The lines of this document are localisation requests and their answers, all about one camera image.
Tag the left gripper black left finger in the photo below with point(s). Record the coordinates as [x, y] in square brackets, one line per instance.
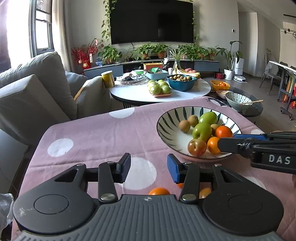
[110, 173]

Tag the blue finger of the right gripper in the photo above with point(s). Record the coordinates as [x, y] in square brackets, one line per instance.
[261, 137]

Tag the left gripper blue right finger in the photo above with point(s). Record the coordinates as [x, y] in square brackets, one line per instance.
[188, 174]

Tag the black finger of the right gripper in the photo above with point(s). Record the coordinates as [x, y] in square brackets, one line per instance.
[235, 145]

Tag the large orange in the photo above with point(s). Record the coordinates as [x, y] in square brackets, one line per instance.
[223, 132]

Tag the small orange tangerine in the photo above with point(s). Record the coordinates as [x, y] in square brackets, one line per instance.
[212, 145]

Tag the red apple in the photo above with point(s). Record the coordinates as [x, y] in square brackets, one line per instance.
[197, 147]

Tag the small orange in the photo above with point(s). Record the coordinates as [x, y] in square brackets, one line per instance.
[159, 191]

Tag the green apple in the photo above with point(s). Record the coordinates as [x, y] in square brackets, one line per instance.
[209, 118]
[202, 131]

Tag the brown kiwi fruit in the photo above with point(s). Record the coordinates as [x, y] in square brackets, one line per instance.
[184, 126]

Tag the dark round side table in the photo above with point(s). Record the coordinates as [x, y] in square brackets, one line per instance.
[255, 110]

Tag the small striped bowl with spoon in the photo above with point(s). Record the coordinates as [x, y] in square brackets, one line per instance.
[240, 102]

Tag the pink polka dot tablecloth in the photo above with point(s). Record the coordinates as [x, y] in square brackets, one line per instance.
[106, 137]

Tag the blue striped white bowl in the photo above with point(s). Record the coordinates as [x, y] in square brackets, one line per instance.
[178, 126]

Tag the yellow basket of oranges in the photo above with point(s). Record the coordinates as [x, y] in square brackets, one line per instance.
[219, 85]

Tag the tall potted plant white pot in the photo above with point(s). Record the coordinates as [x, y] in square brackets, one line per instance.
[230, 57]

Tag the white round coffee table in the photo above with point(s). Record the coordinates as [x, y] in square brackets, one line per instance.
[138, 95]

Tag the grey tv cabinet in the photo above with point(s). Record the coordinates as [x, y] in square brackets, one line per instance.
[119, 69]

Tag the blue bowl of kiwis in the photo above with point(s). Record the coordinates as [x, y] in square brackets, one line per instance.
[181, 82]

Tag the plate of green apples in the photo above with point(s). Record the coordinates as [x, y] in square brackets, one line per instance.
[159, 88]

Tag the yellow tin can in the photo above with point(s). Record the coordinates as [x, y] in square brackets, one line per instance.
[108, 79]

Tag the banana bunch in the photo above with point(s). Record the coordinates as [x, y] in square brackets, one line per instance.
[178, 70]

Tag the grey sofa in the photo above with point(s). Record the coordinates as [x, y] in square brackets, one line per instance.
[41, 93]

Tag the red flower decoration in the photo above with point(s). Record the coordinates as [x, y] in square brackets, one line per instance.
[84, 55]

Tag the black wall television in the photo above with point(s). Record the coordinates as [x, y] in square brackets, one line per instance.
[151, 21]

